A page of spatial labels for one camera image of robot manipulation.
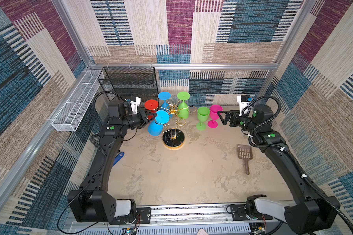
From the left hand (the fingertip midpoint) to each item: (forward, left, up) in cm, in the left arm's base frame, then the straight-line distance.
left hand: (157, 112), depth 71 cm
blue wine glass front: (0, +2, -11) cm, 11 cm away
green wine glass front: (+20, -27, -22) cm, 40 cm away
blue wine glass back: (+17, -3, -4) cm, 18 cm away
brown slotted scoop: (-3, -53, -35) cm, 64 cm away
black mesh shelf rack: (+40, +22, -11) cm, 48 cm away
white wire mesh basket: (+13, +56, -17) cm, 60 cm away
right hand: (+1, -33, -2) cm, 33 cm away
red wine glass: (+10, +5, -5) cm, 12 cm away
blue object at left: (-5, +27, -34) cm, 44 cm away
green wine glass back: (+14, -13, -12) cm, 23 cm away
